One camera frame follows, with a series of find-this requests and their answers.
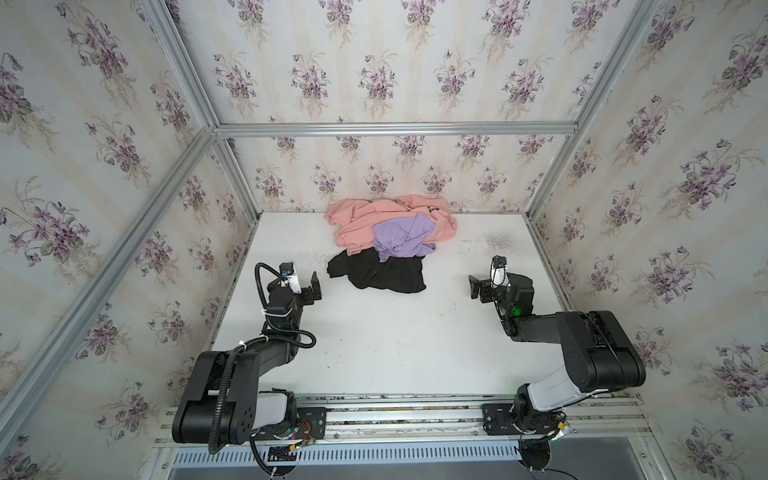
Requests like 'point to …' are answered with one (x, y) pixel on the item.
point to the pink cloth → (355, 219)
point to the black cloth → (365, 269)
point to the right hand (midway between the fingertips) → (484, 276)
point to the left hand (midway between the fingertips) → (298, 272)
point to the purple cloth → (403, 237)
